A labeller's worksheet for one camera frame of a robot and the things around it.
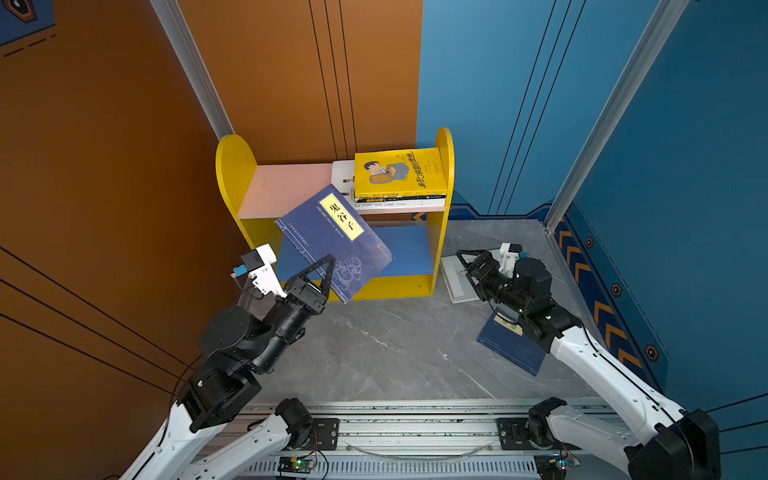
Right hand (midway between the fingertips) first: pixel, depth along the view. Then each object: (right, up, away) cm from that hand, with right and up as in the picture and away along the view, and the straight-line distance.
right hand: (456, 263), depth 74 cm
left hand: (-26, +2, -23) cm, 35 cm away
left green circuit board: (-40, -48, -3) cm, 63 cm away
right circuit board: (+22, -48, -3) cm, 53 cm away
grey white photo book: (+6, -9, +23) cm, 25 cm away
